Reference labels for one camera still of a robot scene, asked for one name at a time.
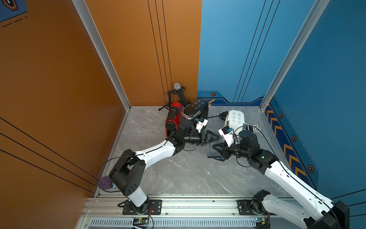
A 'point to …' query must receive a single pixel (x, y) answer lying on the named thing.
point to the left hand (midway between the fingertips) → (217, 138)
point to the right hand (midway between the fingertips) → (214, 145)
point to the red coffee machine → (173, 117)
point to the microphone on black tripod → (178, 89)
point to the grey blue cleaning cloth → (211, 151)
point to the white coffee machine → (235, 120)
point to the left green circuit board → (141, 222)
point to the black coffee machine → (198, 109)
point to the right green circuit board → (262, 223)
